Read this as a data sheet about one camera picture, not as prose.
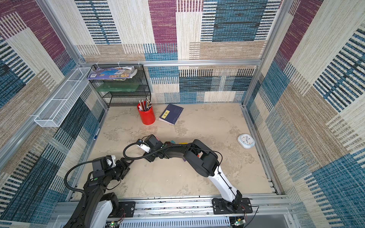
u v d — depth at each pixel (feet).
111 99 3.77
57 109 2.39
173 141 3.21
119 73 2.67
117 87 3.16
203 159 1.80
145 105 3.35
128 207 2.44
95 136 3.53
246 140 3.16
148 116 3.45
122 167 2.44
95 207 1.82
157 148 2.44
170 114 3.76
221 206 2.39
